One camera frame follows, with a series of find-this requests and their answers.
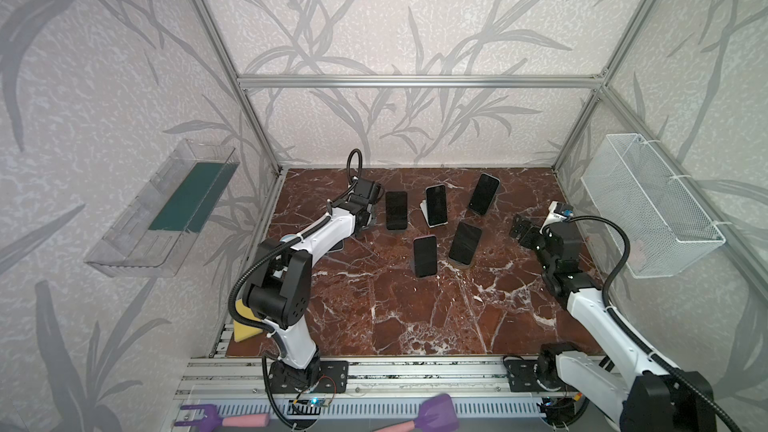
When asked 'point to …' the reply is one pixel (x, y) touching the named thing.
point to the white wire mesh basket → (653, 224)
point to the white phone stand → (424, 207)
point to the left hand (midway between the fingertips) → (365, 202)
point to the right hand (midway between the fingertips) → (530, 211)
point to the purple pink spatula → (437, 412)
